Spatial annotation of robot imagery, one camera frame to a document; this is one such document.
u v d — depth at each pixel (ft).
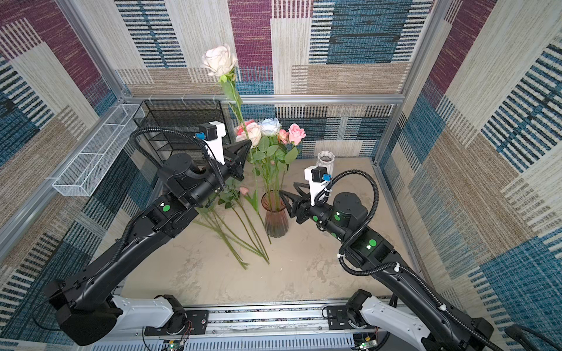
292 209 1.79
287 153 2.32
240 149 1.75
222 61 1.45
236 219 3.28
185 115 3.34
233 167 1.65
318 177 1.63
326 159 3.02
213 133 1.54
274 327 2.39
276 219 2.91
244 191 3.39
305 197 1.75
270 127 2.20
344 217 1.47
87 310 1.26
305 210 1.72
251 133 2.17
